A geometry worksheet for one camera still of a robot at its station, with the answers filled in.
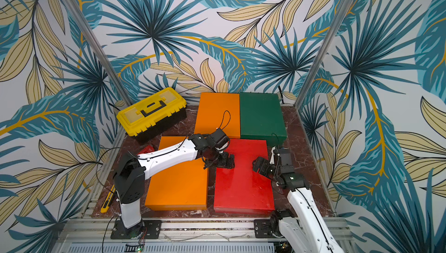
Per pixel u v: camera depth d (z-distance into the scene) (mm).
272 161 710
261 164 726
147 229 746
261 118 980
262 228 736
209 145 613
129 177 456
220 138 656
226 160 730
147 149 953
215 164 726
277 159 606
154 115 917
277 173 589
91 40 848
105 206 780
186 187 741
